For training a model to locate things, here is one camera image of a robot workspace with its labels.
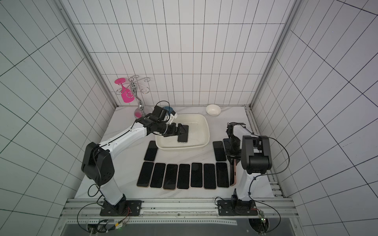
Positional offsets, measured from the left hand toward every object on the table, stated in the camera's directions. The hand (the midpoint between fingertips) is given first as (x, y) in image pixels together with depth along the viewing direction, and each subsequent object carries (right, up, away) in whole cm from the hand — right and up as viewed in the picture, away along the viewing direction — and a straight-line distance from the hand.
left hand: (179, 135), depth 83 cm
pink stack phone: (+30, -20, -4) cm, 36 cm away
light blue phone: (+29, -7, +2) cm, 30 cm away
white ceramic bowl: (+25, +16, +29) cm, 42 cm away
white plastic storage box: (+13, -1, +17) cm, 21 cm away
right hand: (+30, -17, +4) cm, 35 cm away
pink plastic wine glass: (-40, +26, +22) cm, 53 cm away
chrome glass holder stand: (-30, +31, +10) cm, 44 cm away
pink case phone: (-5, -25, -2) cm, 26 cm away
